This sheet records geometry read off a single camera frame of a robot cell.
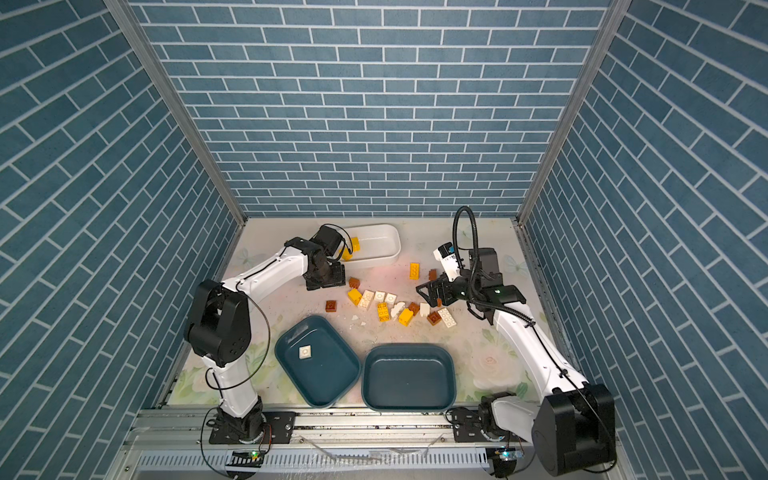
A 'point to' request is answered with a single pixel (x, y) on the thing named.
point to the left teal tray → (325, 377)
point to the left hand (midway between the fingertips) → (336, 282)
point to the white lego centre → (424, 309)
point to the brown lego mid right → (439, 302)
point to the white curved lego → (396, 309)
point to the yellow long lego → (415, 271)
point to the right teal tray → (408, 377)
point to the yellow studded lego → (383, 312)
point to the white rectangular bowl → (380, 244)
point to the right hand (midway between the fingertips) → (430, 279)
